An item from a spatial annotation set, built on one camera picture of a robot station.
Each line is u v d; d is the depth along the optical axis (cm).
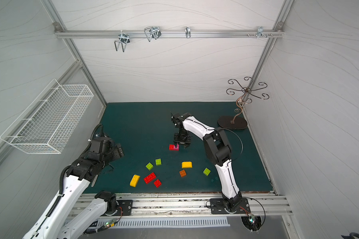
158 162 88
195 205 75
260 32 76
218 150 55
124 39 78
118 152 68
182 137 80
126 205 74
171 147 94
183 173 84
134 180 80
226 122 107
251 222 72
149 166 86
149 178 82
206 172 84
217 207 73
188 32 78
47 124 69
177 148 92
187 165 87
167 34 78
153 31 76
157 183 80
